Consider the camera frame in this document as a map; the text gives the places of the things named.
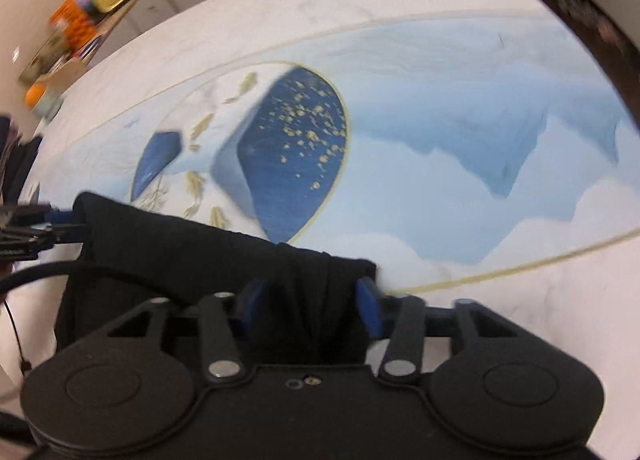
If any white drawer sideboard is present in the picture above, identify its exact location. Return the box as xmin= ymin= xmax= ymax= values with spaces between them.
xmin=82 ymin=0 xmax=179 ymax=68

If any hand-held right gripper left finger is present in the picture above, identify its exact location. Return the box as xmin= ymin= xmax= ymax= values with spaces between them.
xmin=99 ymin=279 xmax=267 ymax=384

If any black folded garment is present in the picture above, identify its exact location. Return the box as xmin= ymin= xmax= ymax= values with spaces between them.
xmin=0 ymin=136 xmax=45 ymax=207

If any thick black cable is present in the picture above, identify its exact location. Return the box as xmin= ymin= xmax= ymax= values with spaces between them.
xmin=0 ymin=262 xmax=182 ymax=303

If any thin black cable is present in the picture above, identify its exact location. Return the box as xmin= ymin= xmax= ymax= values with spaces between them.
xmin=0 ymin=299 xmax=34 ymax=377

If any black sweatshirt with pink print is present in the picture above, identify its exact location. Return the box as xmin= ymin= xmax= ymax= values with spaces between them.
xmin=54 ymin=191 xmax=379 ymax=367

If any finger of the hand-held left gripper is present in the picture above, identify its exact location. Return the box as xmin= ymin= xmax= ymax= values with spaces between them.
xmin=30 ymin=205 xmax=83 ymax=222
xmin=37 ymin=222 xmax=90 ymax=245

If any orange patterned box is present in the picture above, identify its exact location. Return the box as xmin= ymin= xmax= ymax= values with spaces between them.
xmin=49 ymin=0 xmax=97 ymax=43

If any pale green cup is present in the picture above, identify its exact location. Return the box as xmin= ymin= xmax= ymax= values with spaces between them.
xmin=35 ymin=90 xmax=67 ymax=119

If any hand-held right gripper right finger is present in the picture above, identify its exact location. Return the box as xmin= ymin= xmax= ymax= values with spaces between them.
xmin=356 ymin=277 xmax=537 ymax=386

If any mauve folded garment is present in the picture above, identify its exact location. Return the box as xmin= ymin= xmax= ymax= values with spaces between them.
xmin=0 ymin=132 xmax=24 ymax=177

